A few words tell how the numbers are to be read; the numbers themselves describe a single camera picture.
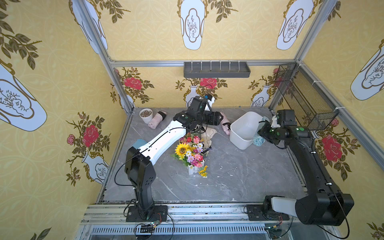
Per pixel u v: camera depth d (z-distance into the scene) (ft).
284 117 1.95
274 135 2.09
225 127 3.39
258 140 2.46
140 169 1.49
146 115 3.52
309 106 2.49
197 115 2.00
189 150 2.45
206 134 3.21
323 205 1.25
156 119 3.59
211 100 2.34
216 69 3.04
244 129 3.29
